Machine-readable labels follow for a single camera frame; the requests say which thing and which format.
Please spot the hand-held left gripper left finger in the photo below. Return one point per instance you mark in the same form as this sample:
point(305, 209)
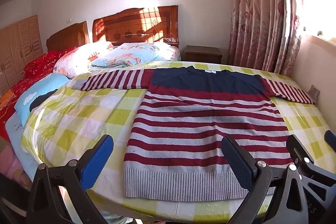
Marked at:
point(95, 161)

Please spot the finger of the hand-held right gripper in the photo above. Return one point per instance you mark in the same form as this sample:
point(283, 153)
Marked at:
point(295, 148)
point(330, 140)

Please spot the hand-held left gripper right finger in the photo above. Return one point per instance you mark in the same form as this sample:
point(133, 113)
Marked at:
point(237, 161)

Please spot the red grey striped sweater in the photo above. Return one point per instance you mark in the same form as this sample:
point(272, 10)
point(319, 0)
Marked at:
point(204, 121)

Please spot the small grey cloth scrap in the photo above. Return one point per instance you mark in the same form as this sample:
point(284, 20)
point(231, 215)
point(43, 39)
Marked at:
point(314, 92)

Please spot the yellow white checked tablecloth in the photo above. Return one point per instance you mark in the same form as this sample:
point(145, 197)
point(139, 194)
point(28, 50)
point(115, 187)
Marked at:
point(78, 113)

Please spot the light blue sheet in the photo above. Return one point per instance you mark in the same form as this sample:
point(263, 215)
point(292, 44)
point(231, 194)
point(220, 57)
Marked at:
point(15, 140)

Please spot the pink blanket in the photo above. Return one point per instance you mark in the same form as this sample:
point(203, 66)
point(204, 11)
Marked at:
point(10, 166)

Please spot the light blue cloud pillow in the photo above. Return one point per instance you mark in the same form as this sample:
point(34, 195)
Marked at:
point(34, 98)

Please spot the white window sill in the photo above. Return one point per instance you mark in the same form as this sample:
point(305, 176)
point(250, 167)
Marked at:
point(317, 40)

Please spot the white floral pillow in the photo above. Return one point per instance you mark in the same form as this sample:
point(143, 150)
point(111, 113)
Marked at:
point(78, 58)

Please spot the folded light blue floral quilt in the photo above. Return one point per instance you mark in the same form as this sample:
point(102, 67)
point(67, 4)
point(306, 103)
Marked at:
point(126, 56)

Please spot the red patterned bedsheet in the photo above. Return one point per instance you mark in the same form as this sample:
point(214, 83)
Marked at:
point(34, 69)

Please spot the brown wooden nightstand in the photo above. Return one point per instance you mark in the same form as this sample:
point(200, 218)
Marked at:
point(202, 54)

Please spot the small wooden headboard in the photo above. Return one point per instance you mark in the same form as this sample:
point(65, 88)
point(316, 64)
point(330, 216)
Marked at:
point(68, 35)

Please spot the pink floral curtain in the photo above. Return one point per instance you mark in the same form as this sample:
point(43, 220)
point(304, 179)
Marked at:
point(262, 16)

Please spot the light wooden wardrobe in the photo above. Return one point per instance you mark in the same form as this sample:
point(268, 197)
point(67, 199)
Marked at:
point(18, 43)

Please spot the large wooden headboard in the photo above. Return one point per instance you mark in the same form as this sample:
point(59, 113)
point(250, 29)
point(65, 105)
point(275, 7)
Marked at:
point(136, 24)

